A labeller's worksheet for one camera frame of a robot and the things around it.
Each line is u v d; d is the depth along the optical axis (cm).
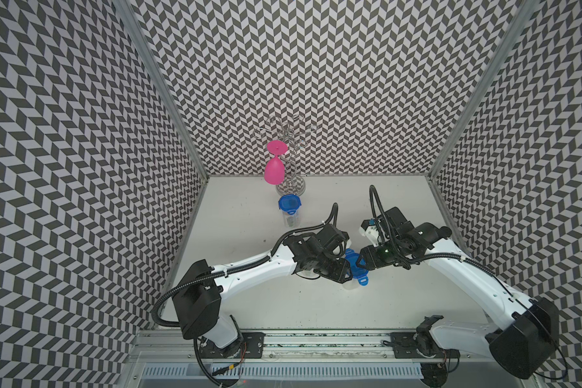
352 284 67
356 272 72
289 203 94
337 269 65
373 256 66
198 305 41
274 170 88
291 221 96
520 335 37
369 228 71
